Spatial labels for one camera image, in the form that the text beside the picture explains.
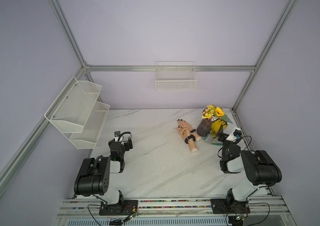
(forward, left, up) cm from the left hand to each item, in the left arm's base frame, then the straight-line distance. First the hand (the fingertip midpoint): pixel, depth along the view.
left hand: (122, 139), depth 94 cm
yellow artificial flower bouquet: (+7, -59, +19) cm, 62 cm away
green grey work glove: (+1, -65, -4) cm, 65 cm away
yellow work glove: (+13, -68, -1) cm, 69 cm away
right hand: (+2, -70, +10) cm, 71 cm away
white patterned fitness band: (+9, -50, -2) cm, 51 cm away
